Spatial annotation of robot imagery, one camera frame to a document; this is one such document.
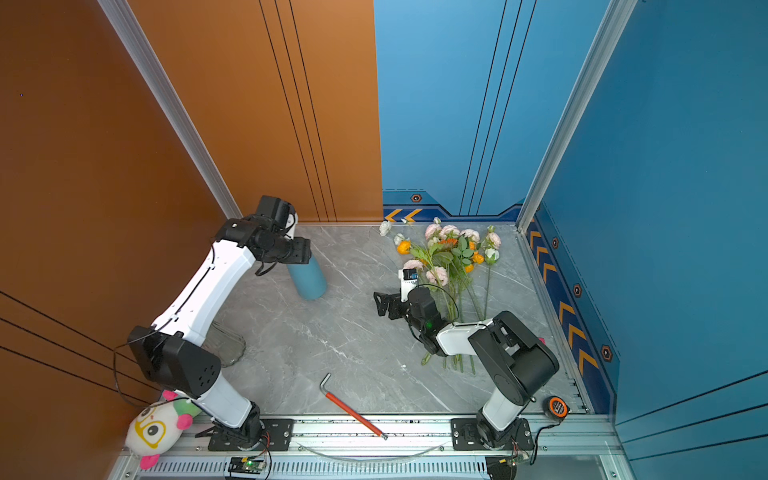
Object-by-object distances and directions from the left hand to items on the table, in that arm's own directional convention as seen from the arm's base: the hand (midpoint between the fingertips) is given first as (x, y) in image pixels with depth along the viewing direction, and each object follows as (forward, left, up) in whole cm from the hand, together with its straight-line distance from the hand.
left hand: (300, 249), depth 82 cm
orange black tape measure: (-35, -67, -19) cm, 78 cm away
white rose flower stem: (+14, -61, -19) cm, 65 cm away
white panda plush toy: (-40, +29, -17) cm, 52 cm away
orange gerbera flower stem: (+16, -45, -14) cm, 50 cm away
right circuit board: (-46, -53, -27) cm, 75 cm away
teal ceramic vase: (-3, -1, -10) cm, 10 cm away
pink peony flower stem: (+10, -34, -18) cm, 40 cm away
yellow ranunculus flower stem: (+18, -30, -20) cm, 40 cm away
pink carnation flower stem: (+25, -41, -18) cm, 52 cm away
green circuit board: (-47, +9, -25) cm, 54 cm away
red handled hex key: (-35, -15, -24) cm, 45 cm away
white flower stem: (+26, -23, -18) cm, 39 cm away
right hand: (-5, -23, -15) cm, 28 cm away
